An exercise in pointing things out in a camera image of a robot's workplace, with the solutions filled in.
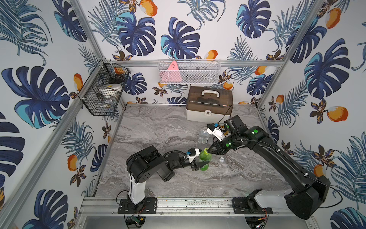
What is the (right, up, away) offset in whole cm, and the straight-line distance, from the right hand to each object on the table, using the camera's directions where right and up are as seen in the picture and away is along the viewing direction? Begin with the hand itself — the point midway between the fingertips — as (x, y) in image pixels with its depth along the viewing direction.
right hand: (210, 149), depth 72 cm
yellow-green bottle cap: (-2, -1, -1) cm, 3 cm away
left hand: (-1, -4, +6) cm, 7 cm away
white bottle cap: (+11, -10, +18) cm, 23 cm away
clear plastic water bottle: (-1, +5, +15) cm, 16 cm away
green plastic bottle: (-2, -5, +3) cm, 6 cm away
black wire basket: (-61, +31, +10) cm, 69 cm away
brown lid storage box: (+4, +25, +23) cm, 34 cm away
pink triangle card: (-21, +44, +17) cm, 51 cm away
